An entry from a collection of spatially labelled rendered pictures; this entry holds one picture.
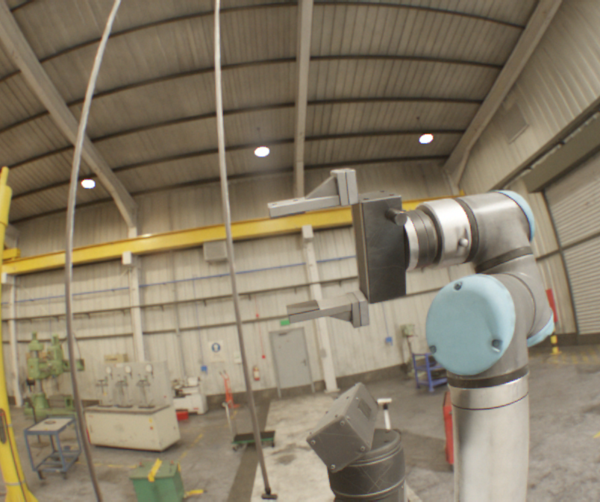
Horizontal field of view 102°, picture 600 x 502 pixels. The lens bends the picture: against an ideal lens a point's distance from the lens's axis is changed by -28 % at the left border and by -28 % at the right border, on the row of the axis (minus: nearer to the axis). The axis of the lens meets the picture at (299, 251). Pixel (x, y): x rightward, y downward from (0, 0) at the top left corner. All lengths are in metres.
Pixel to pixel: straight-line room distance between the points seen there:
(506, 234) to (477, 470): 0.28
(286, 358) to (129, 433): 5.86
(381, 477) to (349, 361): 10.83
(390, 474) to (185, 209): 12.08
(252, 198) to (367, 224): 11.57
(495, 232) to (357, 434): 0.31
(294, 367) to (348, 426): 10.63
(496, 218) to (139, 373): 7.10
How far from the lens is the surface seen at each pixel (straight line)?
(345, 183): 0.38
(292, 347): 10.83
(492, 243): 0.46
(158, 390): 7.08
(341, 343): 11.07
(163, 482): 4.05
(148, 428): 6.67
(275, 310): 10.91
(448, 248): 0.42
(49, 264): 13.66
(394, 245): 0.40
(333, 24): 8.17
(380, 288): 0.42
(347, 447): 0.25
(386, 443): 0.30
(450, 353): 0.33
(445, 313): 0.33
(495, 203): 0.47
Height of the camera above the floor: 1.94
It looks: 14 degrees up
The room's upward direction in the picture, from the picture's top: 9 degrees counter-clockwise
